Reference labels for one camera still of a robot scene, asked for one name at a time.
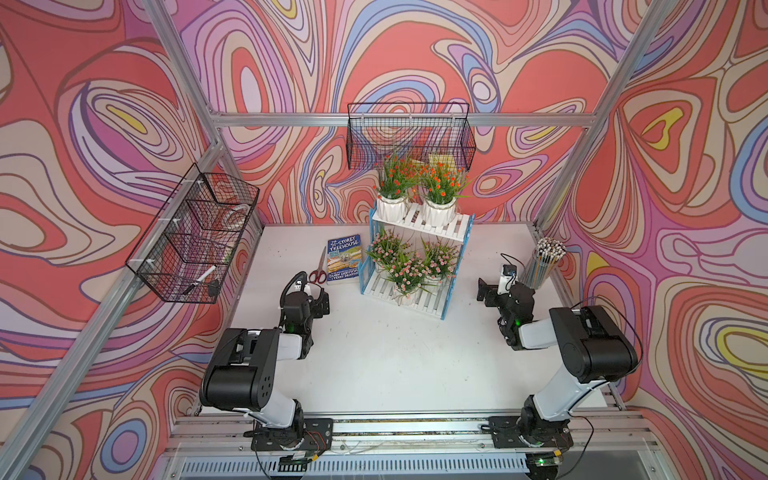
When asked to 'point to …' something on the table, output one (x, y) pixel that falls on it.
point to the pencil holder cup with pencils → (547, 253)
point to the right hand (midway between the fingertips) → (495, 285)
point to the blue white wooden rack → (374, 282)
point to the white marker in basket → (201, 279)
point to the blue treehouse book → (344, 259)
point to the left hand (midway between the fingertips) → (311, 292)
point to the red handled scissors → (318, 274)
